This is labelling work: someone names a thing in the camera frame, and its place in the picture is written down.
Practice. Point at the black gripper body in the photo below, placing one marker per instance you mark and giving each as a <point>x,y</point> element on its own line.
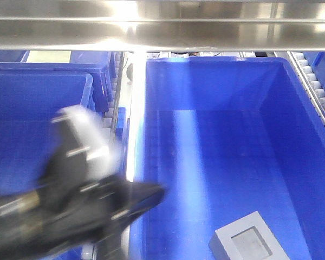
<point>97,211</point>

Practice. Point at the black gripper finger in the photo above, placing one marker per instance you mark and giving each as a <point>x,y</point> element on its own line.
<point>130,214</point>
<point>146,192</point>

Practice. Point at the grey block with square hole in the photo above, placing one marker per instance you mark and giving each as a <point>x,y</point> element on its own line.
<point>224,238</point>

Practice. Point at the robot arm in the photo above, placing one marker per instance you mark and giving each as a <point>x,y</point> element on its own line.
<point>78,127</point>

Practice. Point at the large empty blue bin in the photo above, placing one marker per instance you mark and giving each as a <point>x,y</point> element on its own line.
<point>219,149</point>

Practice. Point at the blue plastic bin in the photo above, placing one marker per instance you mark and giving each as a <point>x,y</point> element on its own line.
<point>29,108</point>
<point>97,81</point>

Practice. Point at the steel roller rack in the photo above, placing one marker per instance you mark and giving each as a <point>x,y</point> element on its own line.
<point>162,32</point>

